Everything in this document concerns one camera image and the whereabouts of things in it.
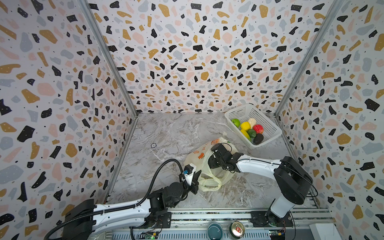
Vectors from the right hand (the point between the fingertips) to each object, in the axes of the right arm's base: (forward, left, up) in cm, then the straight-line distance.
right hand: (208, 157), depth 89 cm
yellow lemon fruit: (+27, -27, -1) cm, 38 cm away
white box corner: (-35, -52, -2) cm, 63 cm away
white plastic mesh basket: (+42, -30, -3) cm, 51 cm away
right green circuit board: (-36, -33, -8) cm, 50 cm away
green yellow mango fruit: (+20, -26, -2) cm, 33 cm away
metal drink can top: (-36, -11, +5) cm, 38 cm away
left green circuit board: (-38, +28, -6) cm, 48 cm away
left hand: (-13, +4, +11) cm, 18 cm away
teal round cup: (-36, -3, -5) cm, 36 cm away
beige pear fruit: (+31, -33, -2) cm, 45 cm away
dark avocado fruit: (+17, -35, -3) cm, 39 cm away
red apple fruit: (+24, -36, -2) cm, 43 cm away
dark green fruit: (+20, -30, -2) cm, 37 cm away
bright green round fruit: (+30, -21, -2) cm, 37 cm away
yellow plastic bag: (-15, -1, +7) cm, 17 cm away
